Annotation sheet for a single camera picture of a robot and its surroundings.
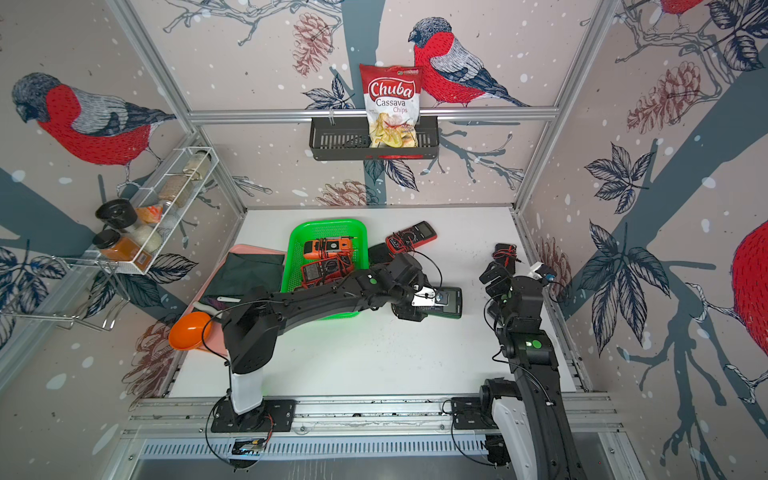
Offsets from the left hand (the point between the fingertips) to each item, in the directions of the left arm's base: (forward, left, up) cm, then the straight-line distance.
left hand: (431, 288), depth 82 cm
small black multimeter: (+18, -28, -9) cm, 35 cm away
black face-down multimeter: (+19, +16, -11) cm, 27 cm away
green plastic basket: (+27, +37, -6) cm, 46 cm away
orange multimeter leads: (+20, +36, -8) cm, 42 cm away
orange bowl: (-8, +70, -11) cm, 71 cm away
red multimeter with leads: (+10, +32, -7) cm, 35 cm away
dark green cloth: (+13, +64, -13) cm, 67 cm away
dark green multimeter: (-5, -6, -2) cm, 8 cm away
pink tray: (-10, +64, -14) cm, 66 cm away
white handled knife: (+3, +64, -13) cm, 66 cm away
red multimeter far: (+25, +6, -10) cm, 27 cm away
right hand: (+1, -17, +8) cm, 19 cm away
